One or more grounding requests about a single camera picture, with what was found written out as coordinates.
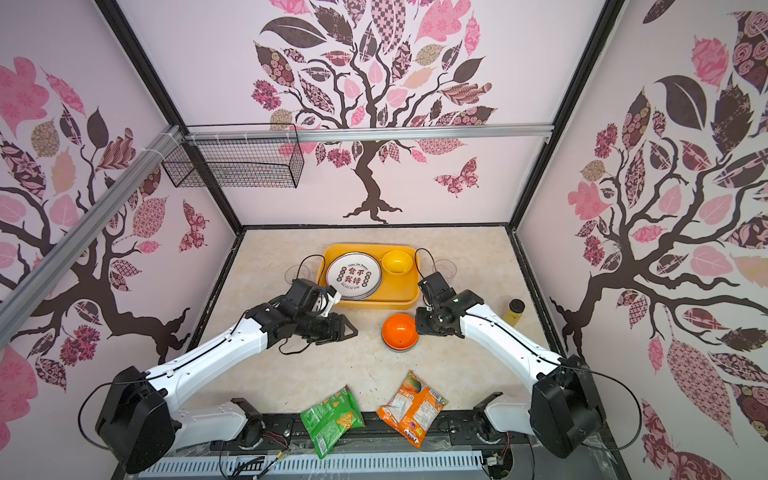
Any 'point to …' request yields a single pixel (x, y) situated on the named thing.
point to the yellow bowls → (397, 262)
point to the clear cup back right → (447, 268)
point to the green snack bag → (328, 423)
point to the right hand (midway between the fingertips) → (422, 322)
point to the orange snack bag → (412, 409)
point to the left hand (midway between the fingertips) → (349, 339)
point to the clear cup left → (293, 272)
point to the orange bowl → (399, 332)
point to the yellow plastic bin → (396, 291)
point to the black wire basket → (267, 155)
